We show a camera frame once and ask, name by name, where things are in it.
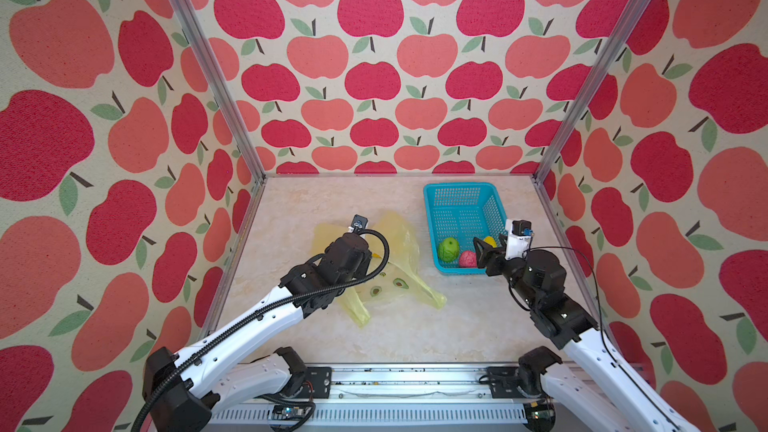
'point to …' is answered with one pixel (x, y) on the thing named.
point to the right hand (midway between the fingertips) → (495, 237)
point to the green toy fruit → (449, 250)
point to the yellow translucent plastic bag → (396, 273)
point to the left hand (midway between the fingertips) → (364, 249)
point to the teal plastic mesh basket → (464, 212)
